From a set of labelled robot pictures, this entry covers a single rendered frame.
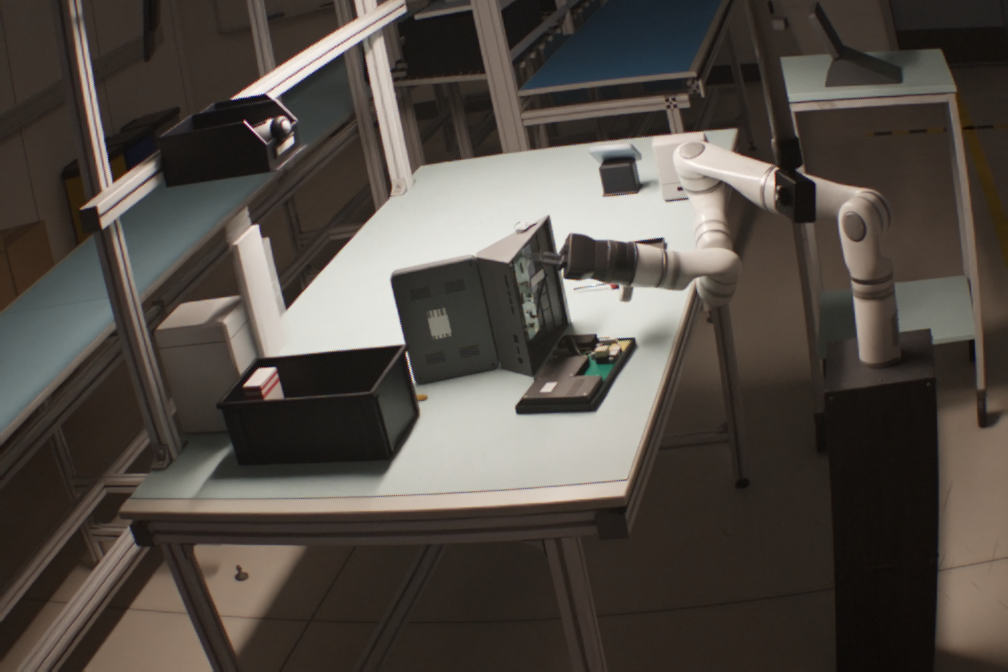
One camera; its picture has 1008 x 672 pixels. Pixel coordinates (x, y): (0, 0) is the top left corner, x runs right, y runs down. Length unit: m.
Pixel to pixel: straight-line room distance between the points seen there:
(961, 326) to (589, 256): 1.91
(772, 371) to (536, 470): 2.73
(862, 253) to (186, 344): 1.24
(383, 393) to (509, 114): 2.96
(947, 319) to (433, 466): 2.31
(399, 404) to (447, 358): 0.21
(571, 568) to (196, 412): 0.81
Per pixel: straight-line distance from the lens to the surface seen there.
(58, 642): 3.58
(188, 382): 2.68
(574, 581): 2.28
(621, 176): 3.53
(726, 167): 2.85
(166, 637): 4.12
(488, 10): 5.23
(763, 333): 5.26
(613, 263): 2.61
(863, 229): 2.66
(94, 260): 4.58
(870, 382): 2.71
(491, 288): 2.60
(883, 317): 2.73
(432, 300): 2.63
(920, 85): 3.98
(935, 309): 4.43
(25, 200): 8.13
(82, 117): 2.47
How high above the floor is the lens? 1.99
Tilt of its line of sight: 20 degrees down
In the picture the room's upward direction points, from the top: 12 degrees counter-clockwise
